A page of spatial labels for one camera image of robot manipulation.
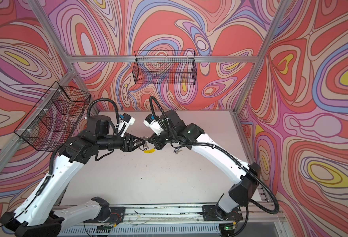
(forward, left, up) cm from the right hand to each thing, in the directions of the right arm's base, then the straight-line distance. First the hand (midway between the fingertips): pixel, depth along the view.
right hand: (152, 143), depth 69 cm
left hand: (-2, +3, +6) cm, 7 cm away
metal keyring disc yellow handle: (-2, +2, -4) cm, 5 cm away
